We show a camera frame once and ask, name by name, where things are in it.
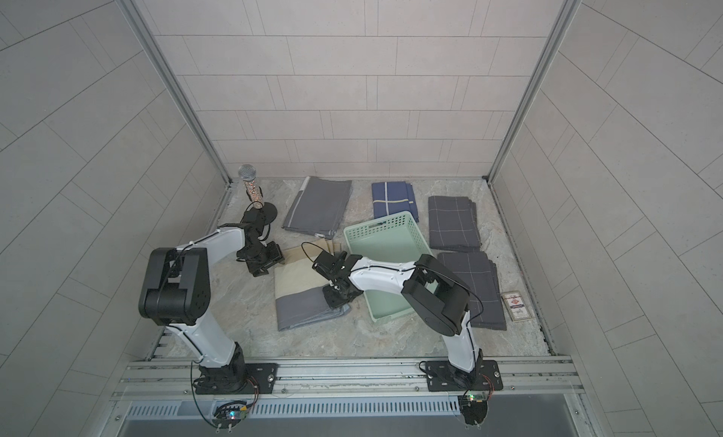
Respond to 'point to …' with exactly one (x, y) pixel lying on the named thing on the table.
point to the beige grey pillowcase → (298, 287)
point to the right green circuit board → (473, 407)
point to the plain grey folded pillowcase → (318, 207)
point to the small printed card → (518, 308)
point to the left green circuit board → (229, 414)
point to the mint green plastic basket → (392, 237)
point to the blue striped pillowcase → (391, 198)
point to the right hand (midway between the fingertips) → (335, 304)
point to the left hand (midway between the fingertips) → (284, 259)
